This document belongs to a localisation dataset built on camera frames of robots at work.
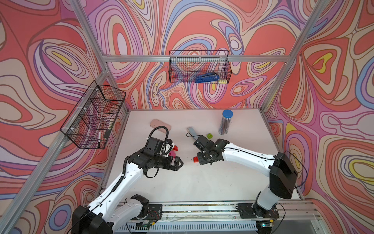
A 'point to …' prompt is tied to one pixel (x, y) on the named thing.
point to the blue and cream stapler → (193, 132)
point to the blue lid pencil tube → (226, 119)
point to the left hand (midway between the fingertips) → (177, 163)
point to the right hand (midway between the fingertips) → (204, 163)
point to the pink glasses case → (156, 123)
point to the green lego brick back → (209, 136)
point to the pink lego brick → (172, 153)
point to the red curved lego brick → (175, 148)
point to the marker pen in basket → (99, 140)
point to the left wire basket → (88, 126)
